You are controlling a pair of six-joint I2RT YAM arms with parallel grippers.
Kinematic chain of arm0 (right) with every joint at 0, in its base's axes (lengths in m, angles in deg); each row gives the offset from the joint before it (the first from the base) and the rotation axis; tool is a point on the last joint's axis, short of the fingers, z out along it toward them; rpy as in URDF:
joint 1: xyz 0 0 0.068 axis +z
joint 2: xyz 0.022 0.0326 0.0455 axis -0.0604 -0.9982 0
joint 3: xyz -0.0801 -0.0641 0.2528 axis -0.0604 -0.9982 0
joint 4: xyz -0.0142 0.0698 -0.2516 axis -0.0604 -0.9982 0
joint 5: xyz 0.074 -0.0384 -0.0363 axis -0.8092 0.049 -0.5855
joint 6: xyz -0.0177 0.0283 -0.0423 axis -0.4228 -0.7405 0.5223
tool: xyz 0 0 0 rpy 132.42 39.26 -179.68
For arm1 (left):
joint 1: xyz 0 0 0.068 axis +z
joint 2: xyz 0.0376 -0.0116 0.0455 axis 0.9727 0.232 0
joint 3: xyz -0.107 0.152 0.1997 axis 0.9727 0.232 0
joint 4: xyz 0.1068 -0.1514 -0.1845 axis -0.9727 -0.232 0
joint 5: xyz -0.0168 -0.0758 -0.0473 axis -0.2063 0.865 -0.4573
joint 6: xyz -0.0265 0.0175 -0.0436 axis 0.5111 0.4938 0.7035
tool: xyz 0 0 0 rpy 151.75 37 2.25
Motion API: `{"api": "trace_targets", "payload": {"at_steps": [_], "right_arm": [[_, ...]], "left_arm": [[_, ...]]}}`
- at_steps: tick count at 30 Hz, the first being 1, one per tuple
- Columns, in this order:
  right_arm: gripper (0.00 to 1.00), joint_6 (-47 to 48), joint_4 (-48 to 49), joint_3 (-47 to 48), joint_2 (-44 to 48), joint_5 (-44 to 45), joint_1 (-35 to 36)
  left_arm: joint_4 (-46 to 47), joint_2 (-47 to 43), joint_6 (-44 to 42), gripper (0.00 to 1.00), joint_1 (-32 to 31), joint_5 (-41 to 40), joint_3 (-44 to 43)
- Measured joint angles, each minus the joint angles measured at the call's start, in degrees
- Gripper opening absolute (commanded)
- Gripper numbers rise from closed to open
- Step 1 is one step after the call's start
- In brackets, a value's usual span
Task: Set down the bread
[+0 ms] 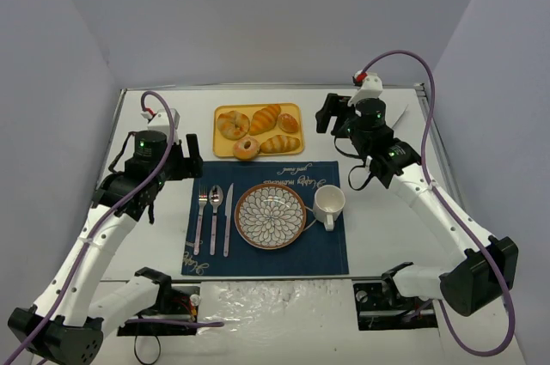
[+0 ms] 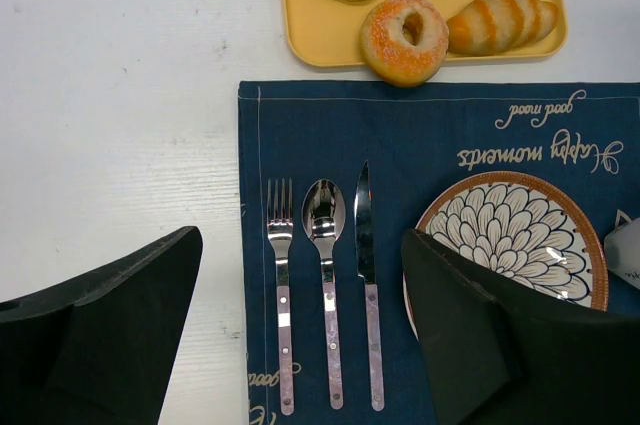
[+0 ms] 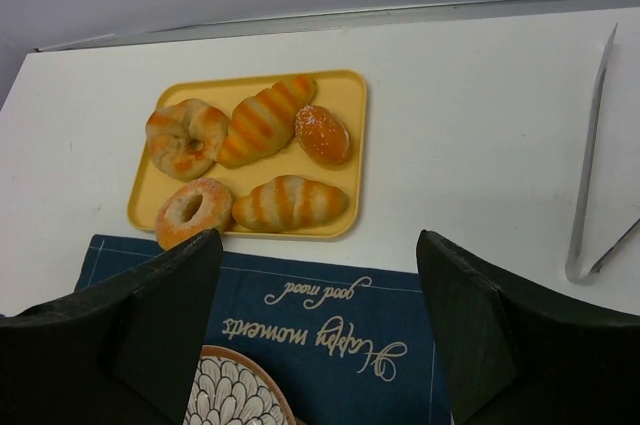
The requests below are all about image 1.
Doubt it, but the small oval bun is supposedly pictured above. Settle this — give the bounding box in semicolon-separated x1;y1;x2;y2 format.
277;113;300;134

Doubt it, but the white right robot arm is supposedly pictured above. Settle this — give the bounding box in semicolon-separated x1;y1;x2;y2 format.
315;93;518;316

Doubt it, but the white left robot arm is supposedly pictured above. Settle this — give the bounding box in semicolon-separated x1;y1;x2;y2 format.
8;130;203;364

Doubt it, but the twisted round bread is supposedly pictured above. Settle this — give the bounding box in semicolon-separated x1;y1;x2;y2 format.
217;110;250;140

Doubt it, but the yellow tray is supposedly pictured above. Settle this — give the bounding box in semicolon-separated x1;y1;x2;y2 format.
212;102;306;157

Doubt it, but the small striped croissant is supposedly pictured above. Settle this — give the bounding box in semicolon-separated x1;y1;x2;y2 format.
260;135;301;154

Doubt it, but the glazed donut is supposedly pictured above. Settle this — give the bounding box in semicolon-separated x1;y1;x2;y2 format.
232;137;260;161

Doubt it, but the large striped croissant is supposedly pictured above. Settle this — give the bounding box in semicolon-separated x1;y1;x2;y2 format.
249;104;281;136

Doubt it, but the white mug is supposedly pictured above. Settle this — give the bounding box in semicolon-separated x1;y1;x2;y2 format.
313;185;345;232

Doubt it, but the patterned ceramic plate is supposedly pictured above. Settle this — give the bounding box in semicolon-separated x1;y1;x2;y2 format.
234;184;307;250

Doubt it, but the blue placemat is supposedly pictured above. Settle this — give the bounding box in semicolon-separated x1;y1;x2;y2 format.
181;161;349;277

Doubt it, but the fork with pink handle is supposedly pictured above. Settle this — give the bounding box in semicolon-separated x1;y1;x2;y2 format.
193;185;208;256

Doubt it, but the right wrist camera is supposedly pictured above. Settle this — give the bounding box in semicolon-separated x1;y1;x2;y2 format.
348;70;383;106

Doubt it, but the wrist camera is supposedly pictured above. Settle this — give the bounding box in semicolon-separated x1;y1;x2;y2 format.
147;108;180;134
348;70;383;106

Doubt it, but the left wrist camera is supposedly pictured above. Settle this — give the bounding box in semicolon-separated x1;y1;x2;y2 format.
147;108;180;134

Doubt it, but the spoon with pink handle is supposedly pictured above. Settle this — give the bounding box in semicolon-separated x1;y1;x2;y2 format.
208;185;223;255

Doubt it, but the knife with pink handle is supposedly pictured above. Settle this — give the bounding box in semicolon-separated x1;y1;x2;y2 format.
223;184;234;258

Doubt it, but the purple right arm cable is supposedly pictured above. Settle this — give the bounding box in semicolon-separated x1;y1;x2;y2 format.
359;50;516;356

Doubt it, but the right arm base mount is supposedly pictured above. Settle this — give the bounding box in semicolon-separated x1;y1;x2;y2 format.
353;281;438;332

